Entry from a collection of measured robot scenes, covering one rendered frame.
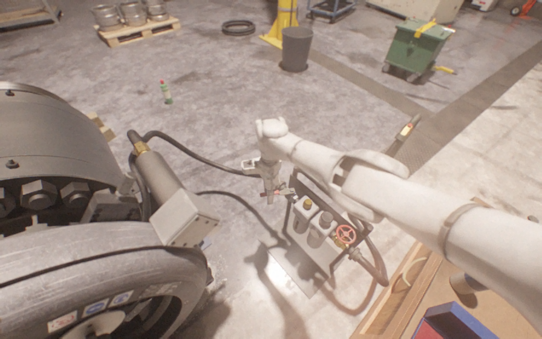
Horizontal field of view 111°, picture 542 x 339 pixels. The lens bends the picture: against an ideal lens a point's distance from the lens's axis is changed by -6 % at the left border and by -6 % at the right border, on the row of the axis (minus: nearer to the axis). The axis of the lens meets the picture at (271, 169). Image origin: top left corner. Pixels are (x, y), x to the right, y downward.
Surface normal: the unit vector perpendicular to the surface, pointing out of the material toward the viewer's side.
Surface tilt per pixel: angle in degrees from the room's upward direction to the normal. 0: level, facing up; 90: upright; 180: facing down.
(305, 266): 0
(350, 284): 0
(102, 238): 44
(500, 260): 79
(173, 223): 22
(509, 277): 91
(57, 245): 35
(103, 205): 90
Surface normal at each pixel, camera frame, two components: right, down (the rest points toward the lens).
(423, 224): -0.93, 0.06
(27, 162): 0.43, -0.80
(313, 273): 0.02, -0.62
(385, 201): -0.70, -0.12
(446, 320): -0.74, 0.44
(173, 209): -0.26, -0.38
